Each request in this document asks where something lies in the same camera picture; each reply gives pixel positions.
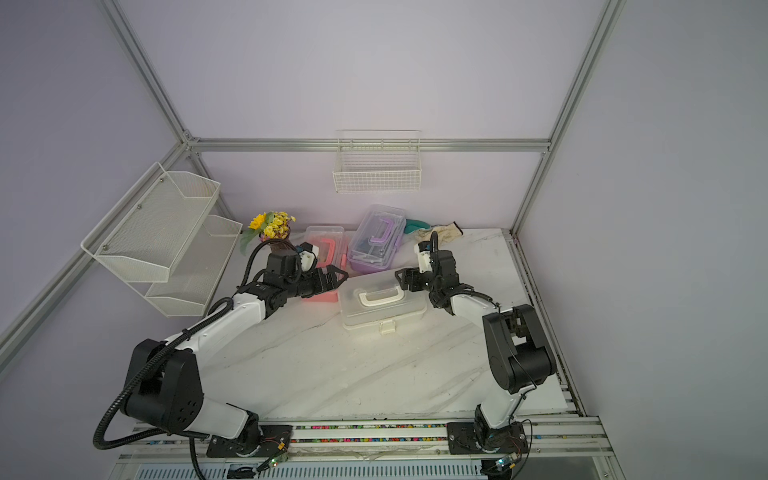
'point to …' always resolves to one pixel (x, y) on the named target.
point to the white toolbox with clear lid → (379, 299)
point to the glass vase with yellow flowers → (269, 226)
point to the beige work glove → (446, 232)
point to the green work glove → (412, 225)
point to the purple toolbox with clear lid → (375, 242)
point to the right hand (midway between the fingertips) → (408, 276)
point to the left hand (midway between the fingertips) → (337, 282)
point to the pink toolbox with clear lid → (332, 245)
